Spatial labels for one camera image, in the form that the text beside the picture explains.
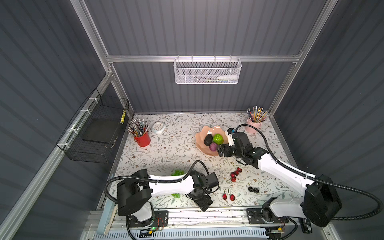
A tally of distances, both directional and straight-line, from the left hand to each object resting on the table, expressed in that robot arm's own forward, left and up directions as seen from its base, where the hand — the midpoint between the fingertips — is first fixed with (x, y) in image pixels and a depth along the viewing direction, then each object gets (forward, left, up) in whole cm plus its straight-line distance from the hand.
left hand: (203, 204), depth 76 cm
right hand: (+26, -14, +12) cm, 32 cm away
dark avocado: (+38, -7, +3) cm, 39 cm away
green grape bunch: (+18, +15, -1) cm, 24 cm away
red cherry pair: (+3, -16, 0) cm, 16 cm away
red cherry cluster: (+15, -19, 0) cm, 24 cm away
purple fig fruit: (+32, -9, +5) cm, 33 cm away
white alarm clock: (+53, +28, +1) cm, 60 cm away
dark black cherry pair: (+6, -27, +1) cm, 27 cm away
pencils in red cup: (+41, +37, +15) cm, 57 cm away
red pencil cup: (+39, +36, +4) cm, 53 cm away
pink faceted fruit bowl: (+41, -1, +1) cm, 41 cm away
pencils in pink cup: (+53, -43, +11) cm, 68 cm away
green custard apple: (+37, -13, +6) cm, 39 cm away
